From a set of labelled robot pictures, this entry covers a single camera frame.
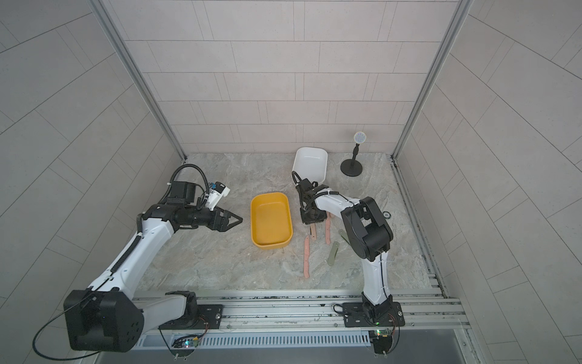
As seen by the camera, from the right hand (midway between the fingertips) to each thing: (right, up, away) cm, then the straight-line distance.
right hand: (310, 219), depth 97 cm
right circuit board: (+21, -32, -29) cm, 48 cm away
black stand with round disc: (+21, +23, +14) cm, 34 cm away
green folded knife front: (+9, -9, -11) cm, 17 cm away
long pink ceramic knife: (-2, -12, -14) cm, 18 cm away
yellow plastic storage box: (-16, -1, -5) cm, 17 cm away
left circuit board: (-38, -30, -31) cm, 57 cm away
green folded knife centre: (+13, -4, -8) cm, 16 cm away
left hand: (-26, +6, -20) cm, 33 cm away
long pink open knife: (+7, -2, -6) cm, 9 cm away
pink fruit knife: (+1, -4, -8) cm, 9 cm away
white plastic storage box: (+1, +25, +12) cm, 28 cm away
